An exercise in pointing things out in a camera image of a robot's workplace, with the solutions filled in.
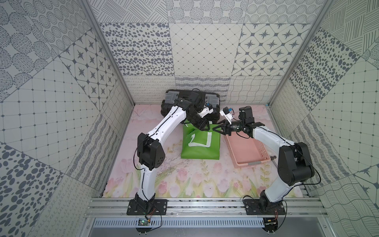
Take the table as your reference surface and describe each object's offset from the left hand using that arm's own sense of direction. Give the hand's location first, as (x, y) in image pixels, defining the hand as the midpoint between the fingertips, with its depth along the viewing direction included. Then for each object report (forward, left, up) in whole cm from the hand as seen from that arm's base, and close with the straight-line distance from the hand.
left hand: (205, 123), depth 84 cm
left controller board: (-45, +31, -22) cm, 59 cm away
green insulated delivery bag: (-8, +4, -9) cm, 13 cm away
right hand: (-2, -6, -2) cm, 7 cm away
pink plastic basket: (-8, -27, -19) cm, 34 cm away
